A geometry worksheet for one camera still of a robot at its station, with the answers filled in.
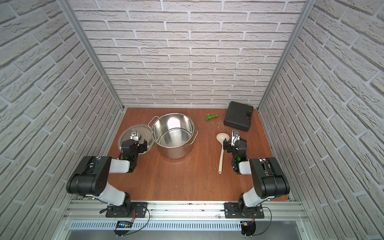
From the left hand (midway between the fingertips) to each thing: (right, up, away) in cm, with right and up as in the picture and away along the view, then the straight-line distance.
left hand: (132, 138), depth 94 cm
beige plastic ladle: (+58, 0, +5) cm, 58 cm away
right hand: (+67, 0, 0) cm, 67 cm away
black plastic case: (+73, +15, +15) cm, 76 cm away
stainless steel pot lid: (+4, +3, +10) cm, 12 cm away
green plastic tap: (+51, +15, +20) cm, 57 cm away
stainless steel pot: (+25, +2, +7) cm, 26 cm away
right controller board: (+67, -40, -24) cm, 81 cm away
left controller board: (+5, -40, -21) cm, 46 cm away
